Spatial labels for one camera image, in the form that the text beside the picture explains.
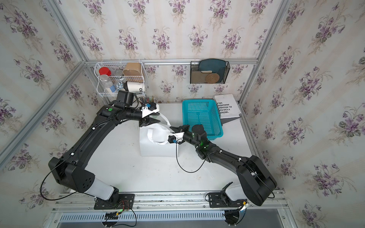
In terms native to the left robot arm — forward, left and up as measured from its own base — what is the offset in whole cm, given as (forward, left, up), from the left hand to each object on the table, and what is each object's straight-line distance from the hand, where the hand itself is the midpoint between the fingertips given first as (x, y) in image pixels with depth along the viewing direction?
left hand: (160, 117), depth 73 cm
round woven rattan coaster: (+36, -33, -1) cm, 49 cm away
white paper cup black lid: (+28, +20, -3) cm, 35 cm away
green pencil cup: (+30, +13, -16) cm, 37 cm away
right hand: (0, -7, -7) cm, 10 cm away
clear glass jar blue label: (+27, +37, -1) cm, 45 cm away
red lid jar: (+36, +40, +4) cm, 54 cm away
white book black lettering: (+28, -46, -20) cm, 58 cm away
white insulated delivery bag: (-10, +3, -7) cm, 12 cm away
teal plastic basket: (+29, -31, -29) cm, 52 cm away
